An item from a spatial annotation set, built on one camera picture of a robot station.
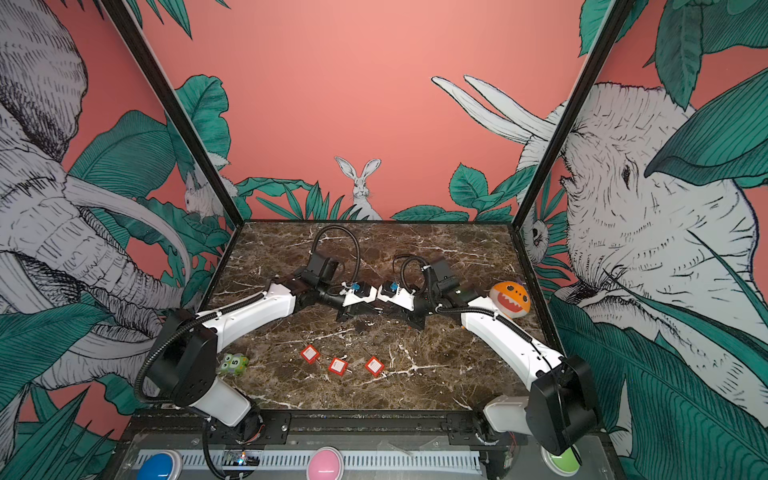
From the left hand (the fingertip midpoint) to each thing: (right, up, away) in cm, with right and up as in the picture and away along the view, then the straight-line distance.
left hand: (377, 306), depth 78 cm
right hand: (+3, 0, -1) cm, 3 cm away
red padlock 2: (-11, -18, +5) cm, 22 cm away
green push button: (+44, -35, -11) cm, 57 cm away
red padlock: (-20, -16, +7) cm, 26 cm away
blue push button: (-49, -35, -11) cm, 61 cm away
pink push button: (-11, -35, -10) cm, 38 cm away
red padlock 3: (-1, -18, +5) cm, 19 cm away
